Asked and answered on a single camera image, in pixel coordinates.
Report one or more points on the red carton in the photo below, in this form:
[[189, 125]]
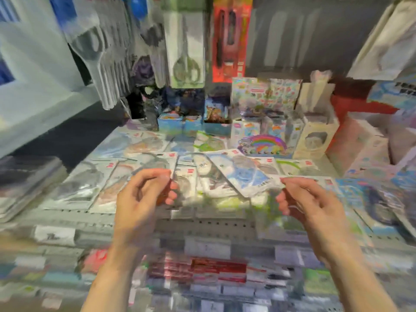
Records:
[[357, 103]]

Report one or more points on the white side shelving unit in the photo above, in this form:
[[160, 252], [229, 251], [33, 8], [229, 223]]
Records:
[[39, 77]]

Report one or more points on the red pen set pack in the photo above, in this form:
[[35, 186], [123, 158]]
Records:
[[230, 38]]

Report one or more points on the person's left hand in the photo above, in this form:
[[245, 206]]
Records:
[[136, 211]]

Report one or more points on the purple black card box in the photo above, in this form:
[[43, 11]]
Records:
[[144, 103]]

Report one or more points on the rainbow print display box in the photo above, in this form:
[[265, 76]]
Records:
[[263, 139]]

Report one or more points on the white pink display carton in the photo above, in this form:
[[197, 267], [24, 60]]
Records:
[[357, 146]]

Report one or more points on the stack of notebooks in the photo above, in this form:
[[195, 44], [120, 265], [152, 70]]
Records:
[[26, 185]]

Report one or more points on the row of green scissors packs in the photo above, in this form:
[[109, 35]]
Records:
[[185, 51]]

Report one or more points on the beige box round window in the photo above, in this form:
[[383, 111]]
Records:
[[317, 139]]

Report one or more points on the colourful sticker pack display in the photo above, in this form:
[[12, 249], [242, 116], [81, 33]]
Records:
[[265, 94]]

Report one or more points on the pile of assorted correction tapes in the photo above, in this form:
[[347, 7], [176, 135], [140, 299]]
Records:
[[81, 185]]

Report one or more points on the row of clear scissors packs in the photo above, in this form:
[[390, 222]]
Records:
[[94, 55], [156, 61]]

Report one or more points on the person's right hand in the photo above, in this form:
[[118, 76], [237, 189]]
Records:
[[321, 217]]

